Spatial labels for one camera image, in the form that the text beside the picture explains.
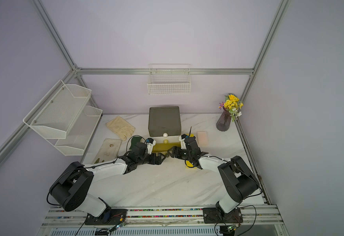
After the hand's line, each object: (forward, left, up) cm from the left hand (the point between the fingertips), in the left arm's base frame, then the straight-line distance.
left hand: (159, 157), depth 89 cm
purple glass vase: (+28, -45, 0) cm, 53 cm away
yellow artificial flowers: (+28, -47, +19) cm, 57 cm away
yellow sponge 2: (-11, -17, +14) cm, 25 cm away
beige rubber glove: (+28, +33, -5) cm, 43 cm away
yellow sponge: (+21, -22, -6) cm, 31 cm away
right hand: (+2, -8, 0) cm, 8 cm away
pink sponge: (+18, -29, -5) cm, 35 cm away
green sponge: (+16, +19, -4) cm, 25 cm away
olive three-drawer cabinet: (+12, -3, +15) cm, 19 cm away
